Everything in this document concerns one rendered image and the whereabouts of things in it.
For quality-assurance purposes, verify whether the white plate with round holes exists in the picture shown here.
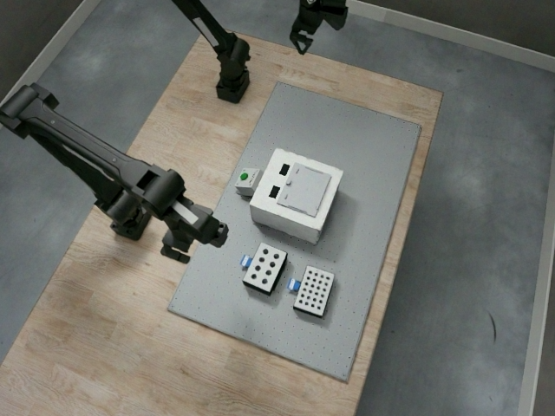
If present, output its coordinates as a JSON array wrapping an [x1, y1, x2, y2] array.
[[240, 242, 288, 296]]

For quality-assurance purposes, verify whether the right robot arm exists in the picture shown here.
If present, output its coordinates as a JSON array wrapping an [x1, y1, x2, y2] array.
[[0, 82, 229, 248]]

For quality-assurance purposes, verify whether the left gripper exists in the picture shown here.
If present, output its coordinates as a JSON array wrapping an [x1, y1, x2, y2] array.
[[290, 1, 325, 55]]

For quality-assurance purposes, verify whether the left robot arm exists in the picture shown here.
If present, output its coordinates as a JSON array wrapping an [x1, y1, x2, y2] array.
[[172, 0, 349, 97]]

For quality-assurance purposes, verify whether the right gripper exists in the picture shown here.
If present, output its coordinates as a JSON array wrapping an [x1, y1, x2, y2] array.
[[160, 204, 213, 264]]

